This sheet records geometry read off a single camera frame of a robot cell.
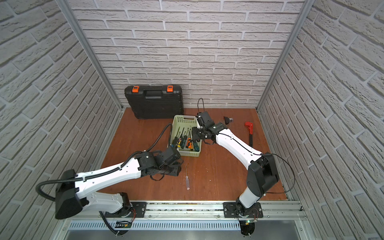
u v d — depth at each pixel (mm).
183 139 976
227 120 1100
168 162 579
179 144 944
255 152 470
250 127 1066
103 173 447
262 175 436
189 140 978
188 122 1066
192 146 942
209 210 756
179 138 1001
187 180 828
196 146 944
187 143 954
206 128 631
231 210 735
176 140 972
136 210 732
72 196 390
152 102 974
